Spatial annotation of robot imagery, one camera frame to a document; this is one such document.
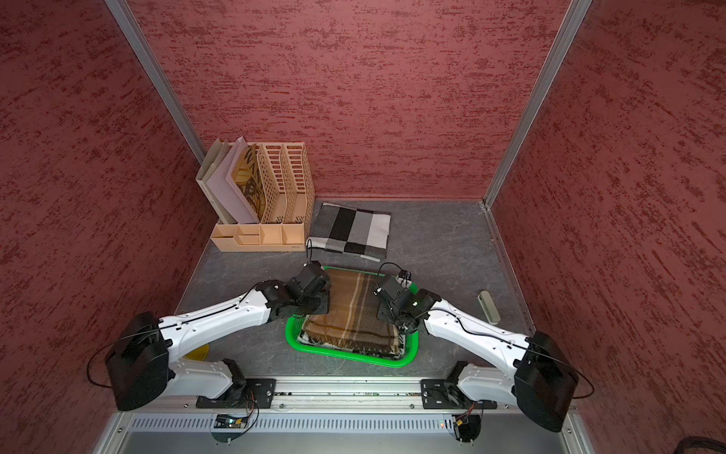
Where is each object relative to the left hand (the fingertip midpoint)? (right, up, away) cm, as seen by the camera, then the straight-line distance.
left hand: (324, 307), depth 83 cm
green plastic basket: (-8, -3, -5) cm, 10 cm away
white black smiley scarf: (+15, -11, -7) cm, 20 cm away
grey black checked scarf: (+10, +22, +24) cm, 34 cm away
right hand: (+18, -2, -1) cm, 19 cm away
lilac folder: (-35, +36, +9) cm, 51 cm away
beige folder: (-38, +46, +7) cm, 60 cm away
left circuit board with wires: (-24, -27, -11) cm, 37 cm away
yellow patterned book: (-30, +41, +17) cm, 54 cm away
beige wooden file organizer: (-21, +45, +31) cm, 59 cm away
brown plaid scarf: (+9, -2, -4) cm, 10 cm away
